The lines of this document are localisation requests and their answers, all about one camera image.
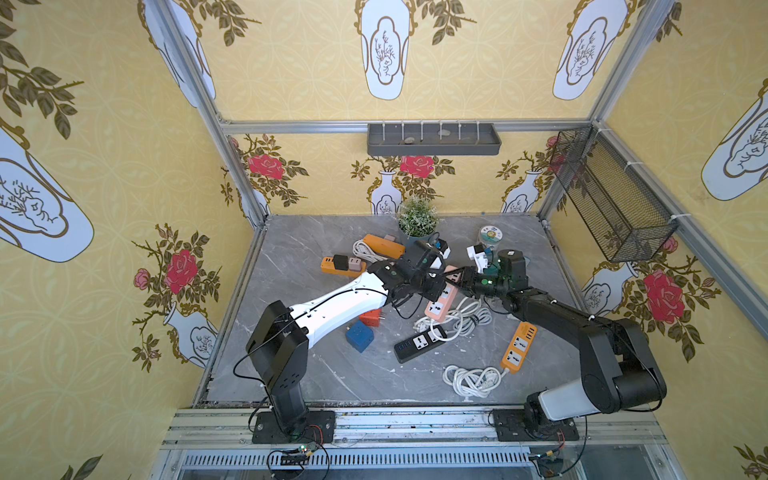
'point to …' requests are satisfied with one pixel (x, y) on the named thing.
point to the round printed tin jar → (491, 233)
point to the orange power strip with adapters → (327, 266)
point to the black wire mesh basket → (626, 221)
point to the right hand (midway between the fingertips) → (439, 281)
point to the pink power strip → (442, 309)
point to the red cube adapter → (372, 317)
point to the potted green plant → (417, 221)
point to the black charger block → (341, 262)
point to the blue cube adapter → (359, 336)
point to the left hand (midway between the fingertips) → (439, 284)
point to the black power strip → (418, 342)
